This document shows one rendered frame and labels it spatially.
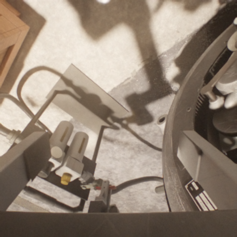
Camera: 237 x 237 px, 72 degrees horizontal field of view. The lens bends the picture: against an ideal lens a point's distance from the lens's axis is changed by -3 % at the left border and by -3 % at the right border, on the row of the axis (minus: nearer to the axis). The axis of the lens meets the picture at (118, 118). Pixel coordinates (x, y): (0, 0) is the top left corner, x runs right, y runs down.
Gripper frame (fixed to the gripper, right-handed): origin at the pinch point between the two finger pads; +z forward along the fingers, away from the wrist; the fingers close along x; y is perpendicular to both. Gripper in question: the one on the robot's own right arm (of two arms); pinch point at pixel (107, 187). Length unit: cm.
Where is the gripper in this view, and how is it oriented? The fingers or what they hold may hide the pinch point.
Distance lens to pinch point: 72.2
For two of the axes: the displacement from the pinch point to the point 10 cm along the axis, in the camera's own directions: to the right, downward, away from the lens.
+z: 1.1, -6.3, 7.7
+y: 9.4, -1.8, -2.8
